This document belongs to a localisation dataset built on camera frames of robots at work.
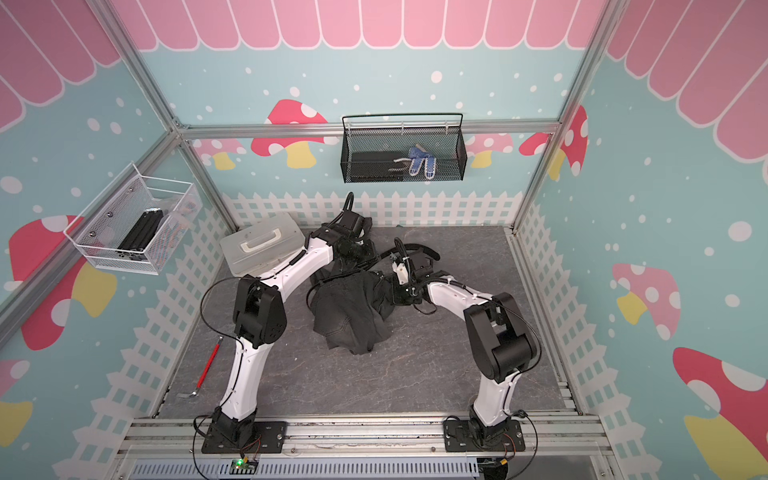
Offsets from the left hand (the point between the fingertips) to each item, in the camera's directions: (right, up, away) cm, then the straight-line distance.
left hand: (376, 262), depth 96 cm
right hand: (+4, -11, -3) cm, 12 cm away
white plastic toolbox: (-39, +5, +3) cm, 40 cm away
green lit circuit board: (-31, -50, -24) cm, 63 cm away
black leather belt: (+19, +5, +17) cm, 26 cm away
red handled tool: (-49, -30, -10) cm, 58 cm away
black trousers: (-7, -14, -7) cm, 17 cm away
